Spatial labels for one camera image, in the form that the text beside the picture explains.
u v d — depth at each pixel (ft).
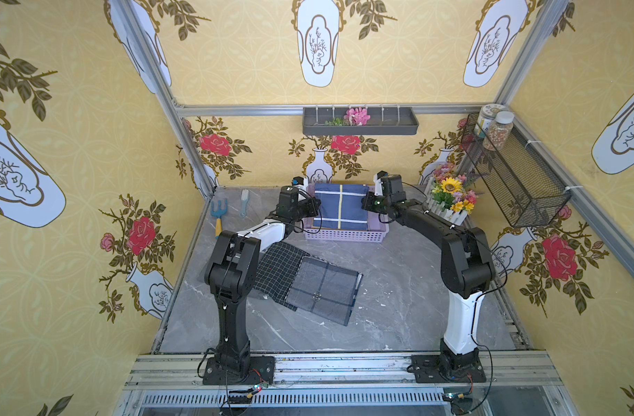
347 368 2.46
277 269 3.03
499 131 2.62
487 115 2.79
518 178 2.75
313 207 2.88
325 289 2.96
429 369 2.37
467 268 1.75
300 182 2.89
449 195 3.14
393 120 3.04
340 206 3.22
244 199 3.84
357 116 2.89
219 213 3.70
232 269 1.75
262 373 2.40
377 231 3.20
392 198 2.56
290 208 2.61
